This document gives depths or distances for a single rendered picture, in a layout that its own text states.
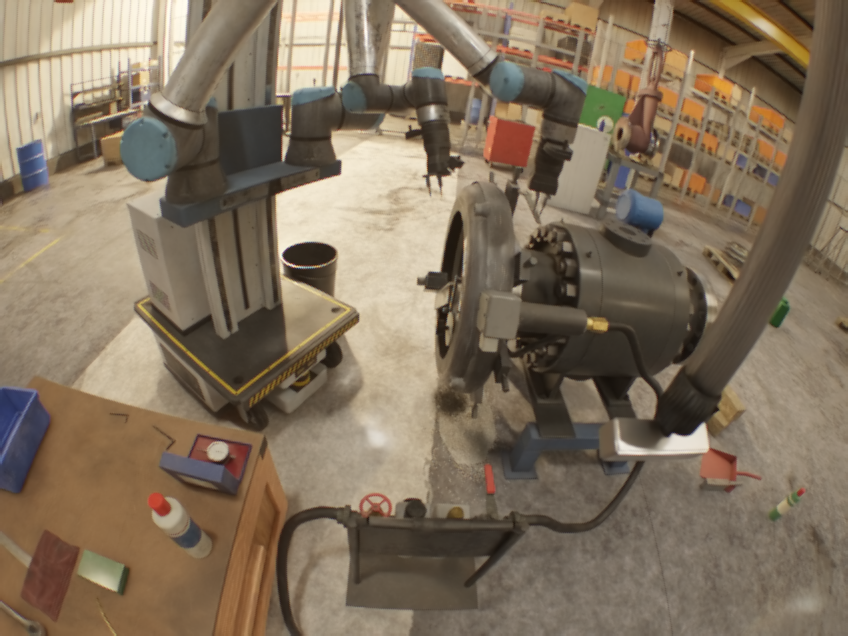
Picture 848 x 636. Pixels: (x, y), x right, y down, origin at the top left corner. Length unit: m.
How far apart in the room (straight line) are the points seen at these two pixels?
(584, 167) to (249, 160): 4.39
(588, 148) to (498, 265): 4.19
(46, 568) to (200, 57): 1.16
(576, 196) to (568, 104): 4.33
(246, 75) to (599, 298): 1.38
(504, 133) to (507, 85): 5.67
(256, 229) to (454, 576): 1.45
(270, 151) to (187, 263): 0.53
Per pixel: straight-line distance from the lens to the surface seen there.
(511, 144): 6.56
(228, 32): 0.83
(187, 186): 1.06
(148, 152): 0.87
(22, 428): 1.26
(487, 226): 1.05
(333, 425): 1.60
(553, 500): 1.58
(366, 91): 1.07
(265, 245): 1.52
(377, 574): 1.31
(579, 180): 5.14
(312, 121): 1.31
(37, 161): 8.29
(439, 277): 1.47
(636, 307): 1.31
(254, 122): 1.32
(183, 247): 1.49
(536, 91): 0.85
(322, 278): 1.92
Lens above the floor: 1.27
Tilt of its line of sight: 36 degrees down
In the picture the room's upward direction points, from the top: 9 degrees clockwise
